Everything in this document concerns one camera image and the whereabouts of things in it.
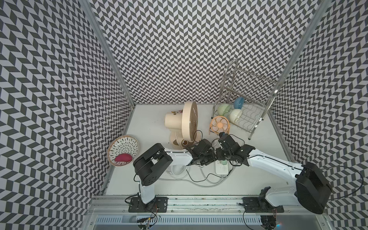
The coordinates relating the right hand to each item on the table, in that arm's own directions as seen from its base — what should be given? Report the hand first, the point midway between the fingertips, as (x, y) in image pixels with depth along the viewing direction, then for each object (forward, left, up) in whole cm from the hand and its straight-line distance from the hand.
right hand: (217, 154), depth 84 cm
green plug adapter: (-5, -3, +1) cm, 6 cm away
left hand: (-2, 0, -5) cm, 5 cm away
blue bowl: (+36, -19, +7) cm, 41 cm away
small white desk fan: (-10, +23, 0) cm, 25 cm away
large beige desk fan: (+6, +19, +21) cm, 29 cm away
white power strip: (-6, -2, -4) cm, 8 cm away
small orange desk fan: (+21, -3, +2) cm, 21 cm away
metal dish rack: (+23, -16, +24) cm, 37 cm away
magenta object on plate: (-2, +56, +1) cm, 56 cm away
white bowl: (+26, -14, +6) cm, 30 cm away
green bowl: (+31, -7, +7) cm, 32 cm away
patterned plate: (+9, +59, -3) cm, 60 cm away
